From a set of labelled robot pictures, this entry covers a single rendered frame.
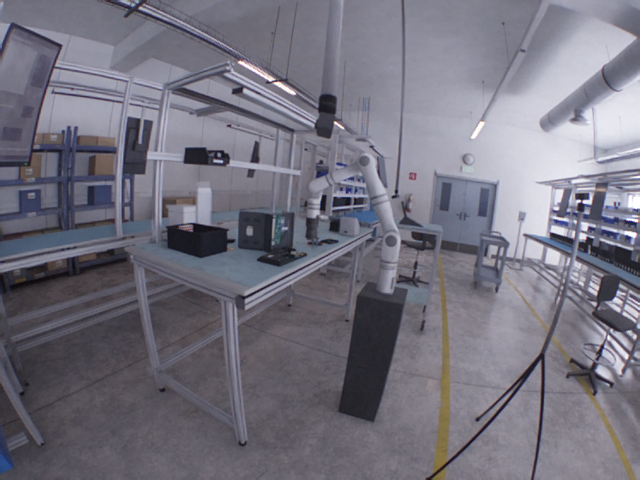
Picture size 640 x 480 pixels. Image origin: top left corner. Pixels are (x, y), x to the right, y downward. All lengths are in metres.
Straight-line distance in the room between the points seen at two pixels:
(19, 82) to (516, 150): 8.65
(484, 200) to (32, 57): 8.27
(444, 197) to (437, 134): 1.79
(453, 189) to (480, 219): 1.11
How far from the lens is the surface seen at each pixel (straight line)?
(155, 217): 1.67
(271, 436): 1.71
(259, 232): 1.47
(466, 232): 7.97
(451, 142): 7.97
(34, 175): 4.41
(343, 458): 1.64
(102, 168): 4.68
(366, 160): 1.38
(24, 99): 1.29
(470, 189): 7.94
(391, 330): 1.42
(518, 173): 8.24
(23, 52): 1.28
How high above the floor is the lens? 1.36
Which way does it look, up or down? 11 degrees down
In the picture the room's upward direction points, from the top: 5 degrees clockwise
